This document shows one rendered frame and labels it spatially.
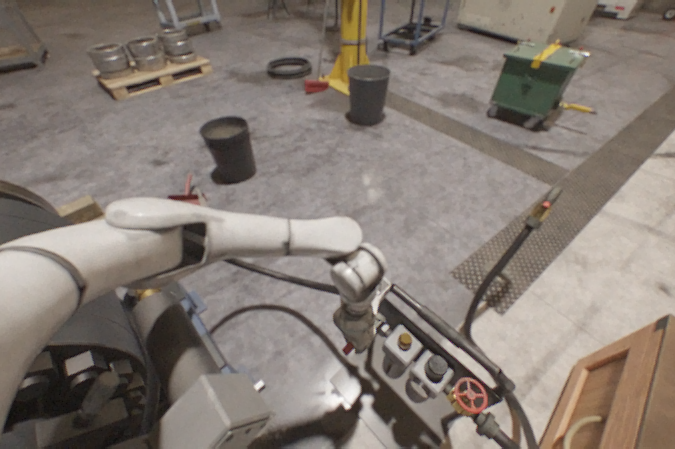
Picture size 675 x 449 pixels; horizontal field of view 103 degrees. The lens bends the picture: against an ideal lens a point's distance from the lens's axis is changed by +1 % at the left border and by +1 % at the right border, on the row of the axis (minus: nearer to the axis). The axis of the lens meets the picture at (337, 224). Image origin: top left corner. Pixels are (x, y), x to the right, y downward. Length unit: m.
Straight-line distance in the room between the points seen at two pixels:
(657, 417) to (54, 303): 1.09
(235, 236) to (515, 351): 1.30
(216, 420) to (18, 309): 0.25
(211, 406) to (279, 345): 0.91
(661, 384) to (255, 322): 1.32
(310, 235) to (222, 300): 1.11
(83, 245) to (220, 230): 0.15
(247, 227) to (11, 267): 0.23
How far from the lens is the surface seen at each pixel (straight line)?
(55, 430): 0.45
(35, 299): 0.28
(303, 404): 1.25
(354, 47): 3.48
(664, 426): 1.05
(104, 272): 0.35
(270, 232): 0.42
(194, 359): 0.50
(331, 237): 0.43
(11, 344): 0.25
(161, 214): 0.37
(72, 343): 0.71
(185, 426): 0.46
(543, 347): 1.56
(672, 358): 1.17
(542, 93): 2.98
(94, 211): 2.13
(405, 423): 1.25
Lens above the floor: 1.23
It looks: 47 degrees down
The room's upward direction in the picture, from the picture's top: 1 degrees counter-clockwise
